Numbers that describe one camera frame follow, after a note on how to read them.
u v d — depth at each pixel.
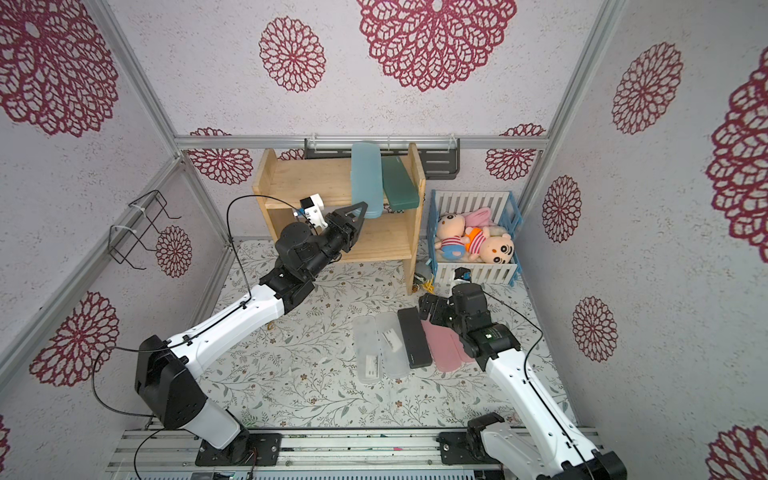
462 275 0.68
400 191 0.70
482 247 1.02
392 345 0.90
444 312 0.69
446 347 0.91
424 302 0.70
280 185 0.75
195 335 0.46
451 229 1.04
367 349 0.92
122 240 0.73
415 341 0.93
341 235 0.62
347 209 0.65
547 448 0.40
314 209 0.65
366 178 0.71
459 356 0.88
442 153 0.98
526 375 0.47
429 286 1.03
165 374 0.41
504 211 1.13
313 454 0.73
